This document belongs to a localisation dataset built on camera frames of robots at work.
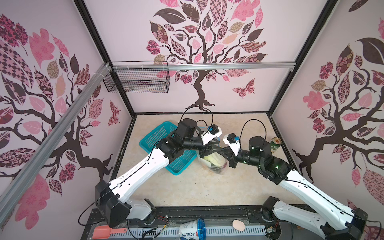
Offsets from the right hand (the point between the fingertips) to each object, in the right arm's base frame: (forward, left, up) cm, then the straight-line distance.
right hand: (218, 148), depth 67 cm
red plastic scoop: (-29, +55, -25) cm, 67 cm away
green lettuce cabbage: (0, 0, -13) cm, 13 cm away
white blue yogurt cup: (-29, +12, -20) cm, 37 cm away
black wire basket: (+73, +58, -10) cm, 94 cm away
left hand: (0, 0, +2) cm, 2 cm away
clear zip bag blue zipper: (-1, +5, -13) cm, 14 cm away
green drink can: (+14, -39, -18) cm, 45 cm away
